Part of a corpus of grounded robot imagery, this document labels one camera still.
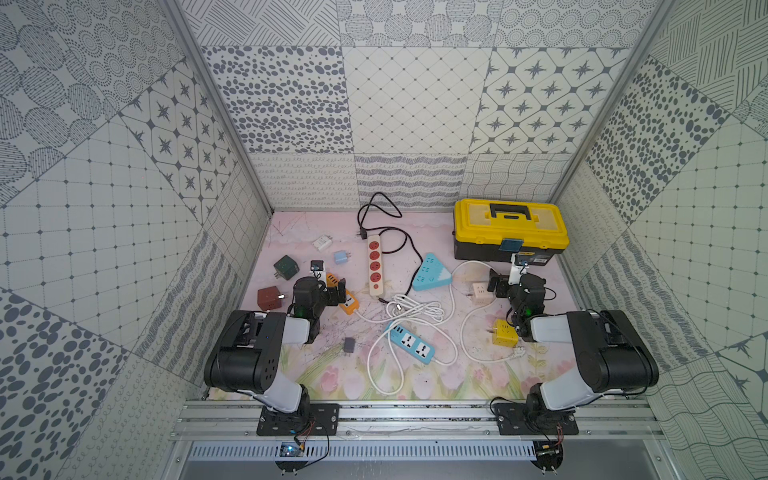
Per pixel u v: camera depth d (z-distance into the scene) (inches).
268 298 36.0
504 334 32.9
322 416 29.2
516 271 32.3
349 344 34.2
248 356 17.8
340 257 41.3
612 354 18.0
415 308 35.7
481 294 36.4
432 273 38.8
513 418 29.1
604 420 30.1
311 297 29.2
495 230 36.4
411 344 33.0
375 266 39.8
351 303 36.5
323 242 42.4
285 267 38.6
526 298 28.6
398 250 42.3
